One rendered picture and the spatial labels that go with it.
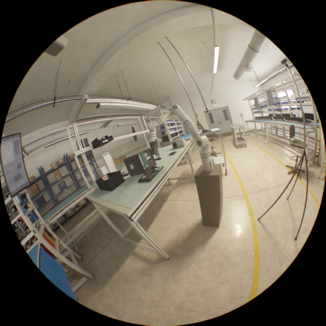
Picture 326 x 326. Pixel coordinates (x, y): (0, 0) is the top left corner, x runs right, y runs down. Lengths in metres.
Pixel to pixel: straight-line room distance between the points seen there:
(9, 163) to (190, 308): 2.00
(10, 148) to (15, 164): 0.16
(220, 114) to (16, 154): 8.13
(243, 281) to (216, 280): 0.30
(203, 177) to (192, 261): 1.00
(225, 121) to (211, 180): 6.77
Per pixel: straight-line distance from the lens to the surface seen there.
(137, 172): 1.03
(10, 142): 1.29
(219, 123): 7.42
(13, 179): 1.25
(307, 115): 4.12
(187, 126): 0.90
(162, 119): 1.00
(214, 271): 1.30
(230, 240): 1.42
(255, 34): 3.60
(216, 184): 0.94
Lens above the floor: 1.29
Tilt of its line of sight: 15 degrees down
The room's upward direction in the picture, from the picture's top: 20 degrees counter-clockwise
